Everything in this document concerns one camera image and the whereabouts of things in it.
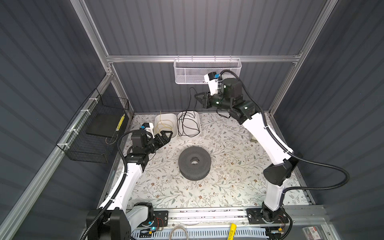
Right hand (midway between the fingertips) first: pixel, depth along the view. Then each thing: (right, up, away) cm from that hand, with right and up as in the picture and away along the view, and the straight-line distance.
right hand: (196, 96), depth 68 cm
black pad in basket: (-47, -13, +8) cm, 49 cm away
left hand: (-15, -18, +12) cm, 26 cm away
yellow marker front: (+17, -62, 0) cm, 65 cm away
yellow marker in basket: (-41, -12, +11) cm, 44 cm away
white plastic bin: (-6, -12, +44) cm, 46 cm away
